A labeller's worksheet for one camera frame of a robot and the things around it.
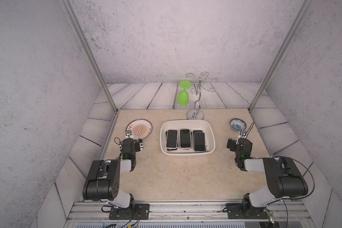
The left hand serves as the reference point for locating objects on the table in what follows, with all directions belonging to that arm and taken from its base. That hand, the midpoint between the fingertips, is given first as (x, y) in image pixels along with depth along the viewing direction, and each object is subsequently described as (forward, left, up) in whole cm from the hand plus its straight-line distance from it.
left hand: (133, 139), depth 94 cm
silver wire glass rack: (+26, -46, -4) cm, 53 cm away
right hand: (-2, -69, +1) cm, 69 cm away
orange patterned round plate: (+14, -1, -6) cm, 15 cm away
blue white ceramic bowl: (+14, -74, -5) cm, 76 cm away
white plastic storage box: (+10, -50, 0) cm, 51 cm away
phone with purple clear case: (-1, -44, -3) cm, 44 cm away
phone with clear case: (+1, -34, -1) cm, 34 cm away
